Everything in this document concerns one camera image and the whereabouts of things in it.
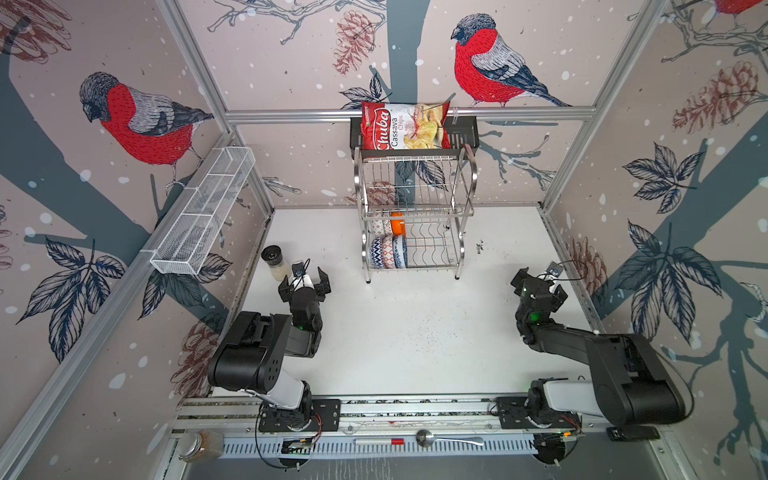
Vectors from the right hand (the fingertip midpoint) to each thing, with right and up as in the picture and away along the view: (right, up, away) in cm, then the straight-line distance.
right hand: (539, 278), depth 88 cm
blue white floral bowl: (-42, +10, +3) cm, 43 cm away
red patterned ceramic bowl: (-49, +7, +3) cm, 50 cm away
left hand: (-72, +2, +1) cm, 72 cm away
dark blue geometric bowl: (-45, +8, +3) cm, 46 cm away
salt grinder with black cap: (-82, +6, +5) cm, 82 cm away
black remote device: (+12, -33, -20) cm, 40 cm away
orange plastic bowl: (-42, +16, +10) cm, 46 cm away
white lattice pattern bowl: (-46, +15, +10) cm, 49 cm away
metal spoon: (-36, -34, -19) cm, 54 cm away
